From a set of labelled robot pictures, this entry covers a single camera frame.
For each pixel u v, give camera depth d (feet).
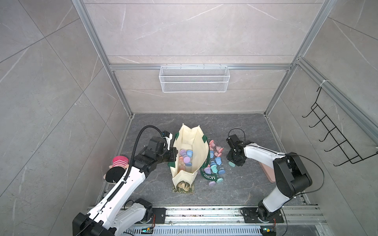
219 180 2.72
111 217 1.28
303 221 2.39
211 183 2.68
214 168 2.85
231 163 2.77
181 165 2.95
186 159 2.83
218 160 3.00
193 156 3.05
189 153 3.07
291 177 1.51
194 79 3.30
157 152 1.91
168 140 2.28
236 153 2.25
